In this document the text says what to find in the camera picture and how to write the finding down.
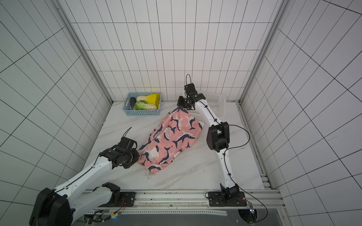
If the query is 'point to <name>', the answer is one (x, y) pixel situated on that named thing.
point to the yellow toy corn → (153, 99)
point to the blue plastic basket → (127, 111)
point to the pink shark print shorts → (167, 137)
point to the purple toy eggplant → (133, 100)
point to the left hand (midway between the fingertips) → (137, 160)
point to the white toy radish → (139, 98)
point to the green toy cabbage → (143, 105)
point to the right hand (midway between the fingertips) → (173, 103)
